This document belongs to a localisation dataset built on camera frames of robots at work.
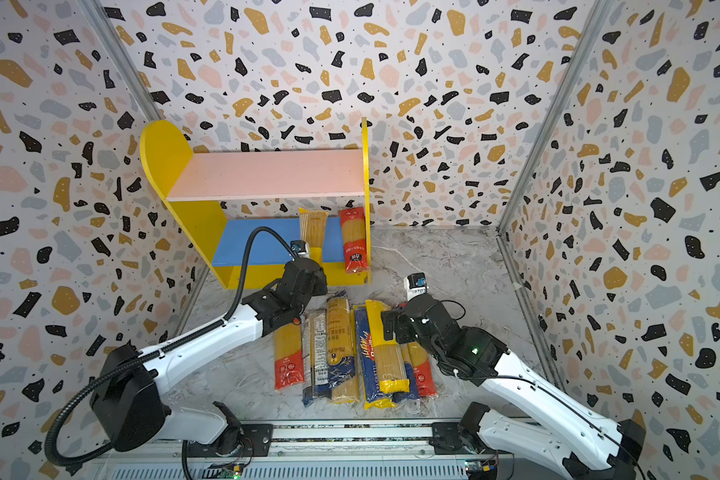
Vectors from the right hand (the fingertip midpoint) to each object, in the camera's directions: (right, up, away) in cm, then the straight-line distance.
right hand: (393, 307), depth 70 cm
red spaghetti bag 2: (-29, -16, +14) cm, 36 cm away
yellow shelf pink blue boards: (-55, +30, +50) cm, 80 cm away
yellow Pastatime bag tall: (-23, +21, +15) cm, 34 cm away
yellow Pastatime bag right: (-1, -15, +11) cm, 18 cm away
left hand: (-20, +10, +11) cm, 25 cm away
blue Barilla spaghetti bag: (-5, -24, +6) cm, 25 cm away
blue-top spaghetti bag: (+5, -20, +10) cm, 22 cm away
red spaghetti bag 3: (+9, -22, +11) cm, 27 cm away
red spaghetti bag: (-11, +17, +24) cm, 32 cm away
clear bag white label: (-21, -17, +14) cm, 31 cm away
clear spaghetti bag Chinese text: (-14, -15, +13) cm, 24 cm away
